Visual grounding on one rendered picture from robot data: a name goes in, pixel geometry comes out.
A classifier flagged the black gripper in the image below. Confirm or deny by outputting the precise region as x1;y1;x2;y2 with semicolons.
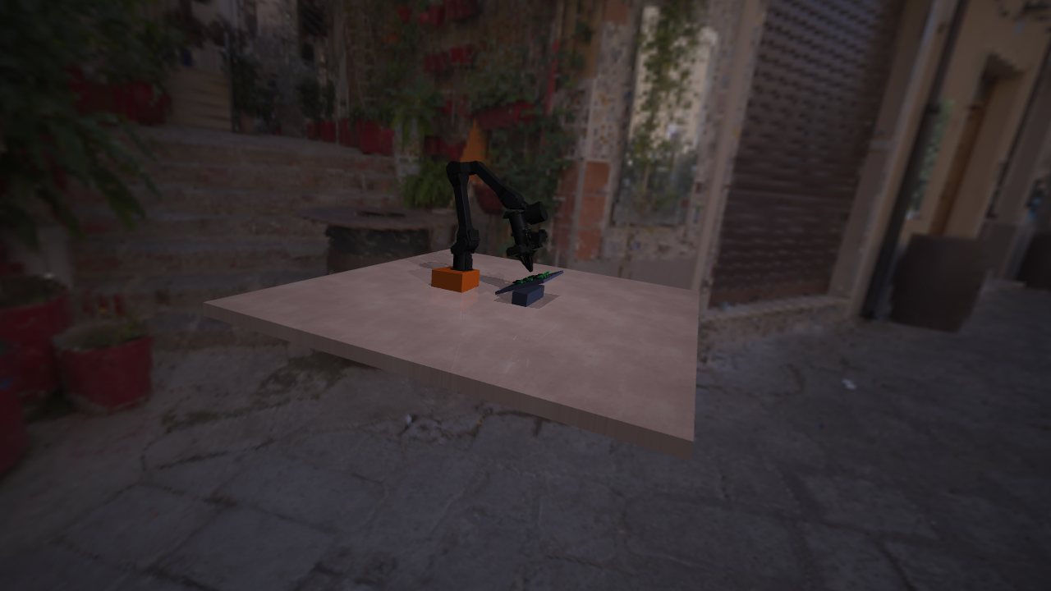
506;227;543;272

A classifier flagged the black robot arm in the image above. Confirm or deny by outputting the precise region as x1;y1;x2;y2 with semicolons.
446;161;548;272

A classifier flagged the dark blue switch panel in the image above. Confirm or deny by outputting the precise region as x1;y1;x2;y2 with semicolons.
495;270;564;307

